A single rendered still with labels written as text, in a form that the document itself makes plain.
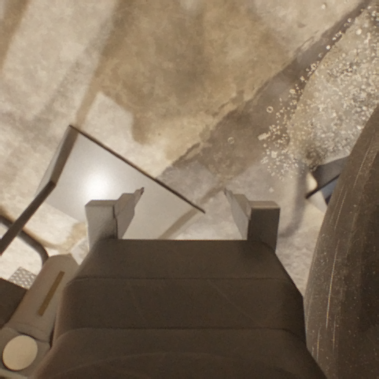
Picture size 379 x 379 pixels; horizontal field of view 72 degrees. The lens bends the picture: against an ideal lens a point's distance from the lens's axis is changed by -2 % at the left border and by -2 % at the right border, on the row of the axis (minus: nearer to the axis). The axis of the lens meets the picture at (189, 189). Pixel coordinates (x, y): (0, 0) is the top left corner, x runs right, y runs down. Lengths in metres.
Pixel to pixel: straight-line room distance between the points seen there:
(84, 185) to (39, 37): 0.37
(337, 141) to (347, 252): 0.49
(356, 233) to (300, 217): 0.60
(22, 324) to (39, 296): 0.05
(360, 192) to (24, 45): 0.64
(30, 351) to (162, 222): 0.45
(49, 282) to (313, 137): 0.62
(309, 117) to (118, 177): 0.48
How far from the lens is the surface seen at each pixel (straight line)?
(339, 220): 0.21
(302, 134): 0.64
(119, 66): 0.60
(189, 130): 0.62
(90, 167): 0.74
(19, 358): 0.54
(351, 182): 0.23
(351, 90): 0.63
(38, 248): 1.09
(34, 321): 0.57
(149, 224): 0.82
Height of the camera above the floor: 0.55
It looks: 51 degrees down
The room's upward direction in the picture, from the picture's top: 170 degrees counter-clockwise
